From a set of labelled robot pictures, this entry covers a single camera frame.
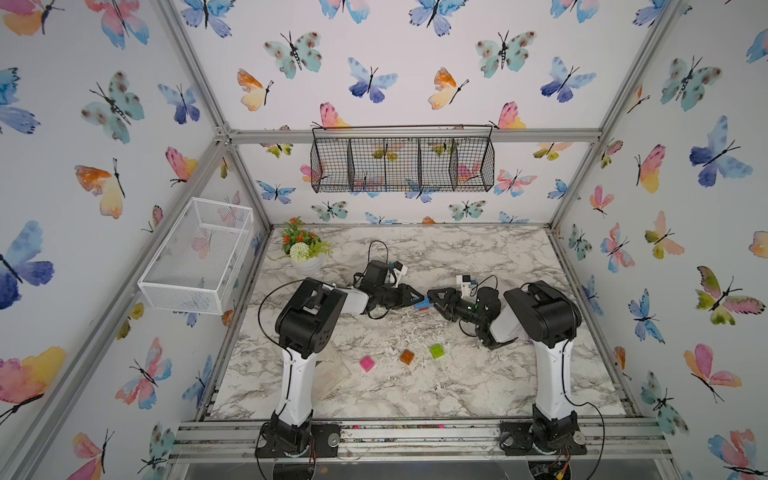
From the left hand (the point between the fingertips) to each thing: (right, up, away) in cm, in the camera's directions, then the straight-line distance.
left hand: (423, 298), depth 97 cm
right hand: (+2, +1, -3) cm, 4 cm away
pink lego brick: (-17, -17, -11) cm, 26 cm away
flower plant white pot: (-37, +16, -4) cm, 40 cm away
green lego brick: (+3, -14, -8) cm, 17 cm away
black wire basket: (-6, +45, +2) cm, 46 cm away
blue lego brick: (0, -2, -1) cm, 2 cm away
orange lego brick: (-6, -15, -10) cm, 19 cm away
